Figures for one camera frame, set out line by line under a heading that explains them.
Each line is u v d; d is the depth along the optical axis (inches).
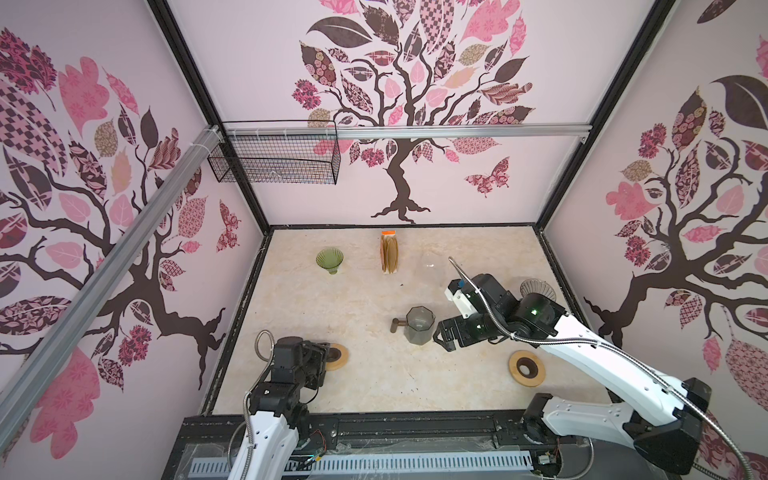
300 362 25.8
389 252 40.7
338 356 33.4
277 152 37.3
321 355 28.6
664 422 15.6
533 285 37.4
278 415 21.2
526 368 33.0
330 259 39.8
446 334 24.4
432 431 29.6
